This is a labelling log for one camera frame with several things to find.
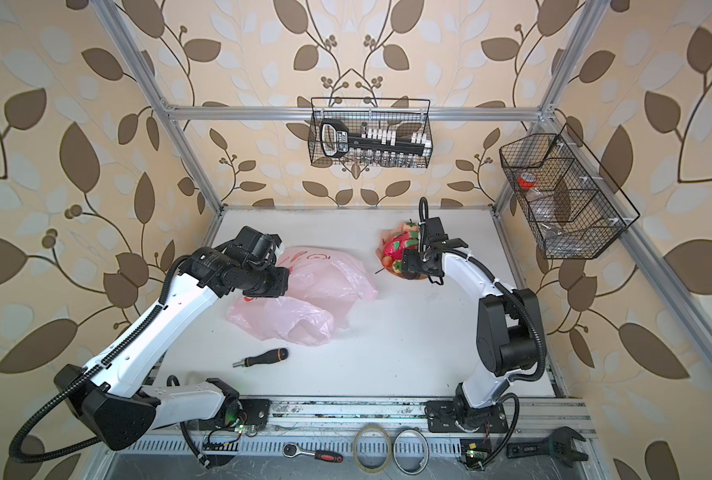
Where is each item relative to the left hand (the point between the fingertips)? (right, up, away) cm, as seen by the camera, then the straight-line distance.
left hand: (291, 284), depth 74 cm
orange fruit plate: (+25, +12, +31) cm, 42 cm away
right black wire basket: (+71, +20, +1) cm, 74 cm away
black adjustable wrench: (+64, -37, -4) cm, 74 cm away
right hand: (+34, +2, +18) cm, 39 cm away
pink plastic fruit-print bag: (+3, -8, +24) cm, 26 cm away
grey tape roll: (+30, -39, -3) cm, 49 cm away
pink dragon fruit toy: (+28, +9, +23) cm, 37 cm away
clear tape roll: (+20, -39, -3) cm, 44 cm away
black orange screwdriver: (-9, -21, +9) cm, 25 cm away
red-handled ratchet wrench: (+1, -38, -4) cm, 38 cm away
